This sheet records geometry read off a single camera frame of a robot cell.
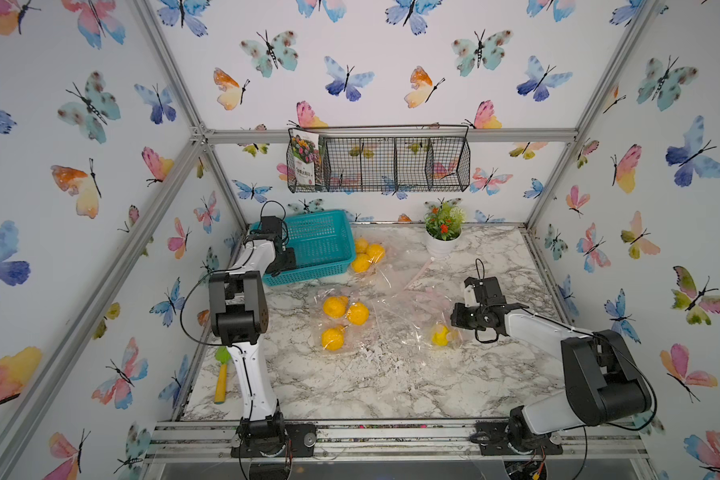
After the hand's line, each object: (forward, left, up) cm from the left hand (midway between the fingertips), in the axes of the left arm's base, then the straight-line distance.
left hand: (287, 259), depth 103 cm
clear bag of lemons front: (-23, -19, 0) cm, 29 cm away
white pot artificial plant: (+5, -53, +9) cm, 54 cm away
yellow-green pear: (-28, -48, -1) cm, 55 cm away
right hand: (-21, -54, -2) cm, 58 cm away
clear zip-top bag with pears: (-20, -42, -6) cm, 47 cm away
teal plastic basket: (+11, -11, -5) cm, 16 cm away
